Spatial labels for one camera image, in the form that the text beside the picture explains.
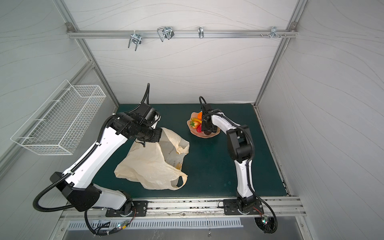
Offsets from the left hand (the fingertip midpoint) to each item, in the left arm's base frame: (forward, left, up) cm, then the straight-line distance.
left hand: (161, 135), depth 72 cm
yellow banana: (+25, -15, -18) cm, 34 cm away
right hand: (+22, -26, -21) cm, 39 cm away
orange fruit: (+30, -19, -19) cm, 40 cm away
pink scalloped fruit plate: (+17, -15, -22) cm, 32 cm away
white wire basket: (0, +47, +6) cm, 47 cm away
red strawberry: (+22, -16, -20) cm, 33 cm away
